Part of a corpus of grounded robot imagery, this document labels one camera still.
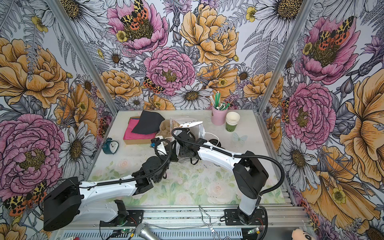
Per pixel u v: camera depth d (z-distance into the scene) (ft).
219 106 3.17
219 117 3.55
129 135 3.35
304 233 2.11
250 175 1.50
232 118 3.35
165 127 3.54
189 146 2.09
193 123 2.45
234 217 2.44
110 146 3.07
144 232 2.23
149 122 3.54
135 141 3.29
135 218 2.44
